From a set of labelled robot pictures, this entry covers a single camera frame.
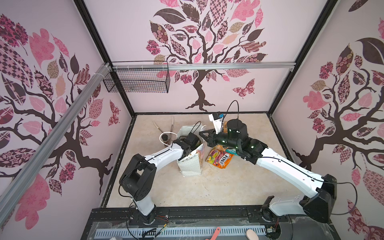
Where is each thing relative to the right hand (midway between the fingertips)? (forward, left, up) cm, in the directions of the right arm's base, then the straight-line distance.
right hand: (200, 131), depth 68 cm
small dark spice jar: (+14, +23, -24) cm, 36 cm away
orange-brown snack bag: (-9, -8, 0) cm, 12 cm away
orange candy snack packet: (0, -12, -29) cm, 32 cm away
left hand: (-1, +5, -28) cm, 29 cm away
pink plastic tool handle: (-37, -7, -31) cm, 49 cm away
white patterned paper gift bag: (-8, +4, -18) cm, 20 cm away
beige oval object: (-38, -23, -31) cm, 54 cm away
